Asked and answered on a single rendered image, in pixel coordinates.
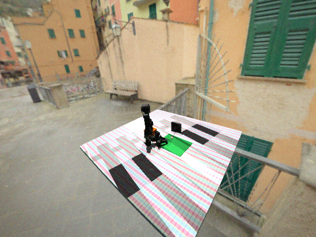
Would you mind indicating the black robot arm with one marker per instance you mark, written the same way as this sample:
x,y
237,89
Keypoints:
x,y
148,125

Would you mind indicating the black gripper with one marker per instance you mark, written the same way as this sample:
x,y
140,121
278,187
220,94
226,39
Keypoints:
x,y
159,141

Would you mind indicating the black cooling fan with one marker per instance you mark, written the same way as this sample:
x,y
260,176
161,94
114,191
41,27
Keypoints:
x,y
176,127

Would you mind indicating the green circuit board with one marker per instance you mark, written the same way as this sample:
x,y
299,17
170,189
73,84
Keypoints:
x,y
175,144

